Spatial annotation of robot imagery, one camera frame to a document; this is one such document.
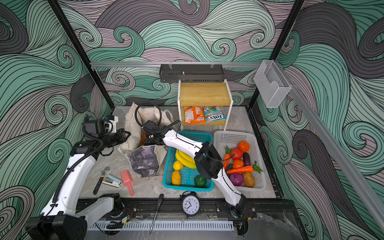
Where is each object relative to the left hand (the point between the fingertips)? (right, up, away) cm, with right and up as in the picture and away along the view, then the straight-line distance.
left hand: (130, 132), depth 76 cm
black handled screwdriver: (+16, -35, -2) cm, 39 cm away
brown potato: (+63, -25, +2) cm, 68 cm away
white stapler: (-12, -28, +4) cm, 30 cm away
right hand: (+8, -8, +11) cm, 16 cm away
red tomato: (+60, -14, +11) cm, 63 cm away
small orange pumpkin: (+59, -19, +7) cm, 62 cm away
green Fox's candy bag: (+47, +10, +16) cm, 50 cm away
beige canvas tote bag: (+8, -14, -3) cm, 16 cm away
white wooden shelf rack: (+32, +20, +6) cm, 38 cm away
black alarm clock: (+31, -35, -3) cm, 48 cm away
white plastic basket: (+59, -6, +19) cm, 62 cm away
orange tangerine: (+64, -10, +14) cm, 67 cm away
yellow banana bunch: (+29, -18, +12) cm, 36 cm away
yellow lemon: (+24, -20, +8) cm, 32 cm away
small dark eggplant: (+65, -18, +12) cm, 69 cm away
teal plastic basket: (+30, -26, +10) cm, 41 cm away
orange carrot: (+63, -20, +2) cm, 66 cm away
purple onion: (+56, -25, +2) cm, 62 cm away
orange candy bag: (+34, +9, +16) cm, 39 cm away
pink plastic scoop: (-4, -27, +5) cm, 28 cm away
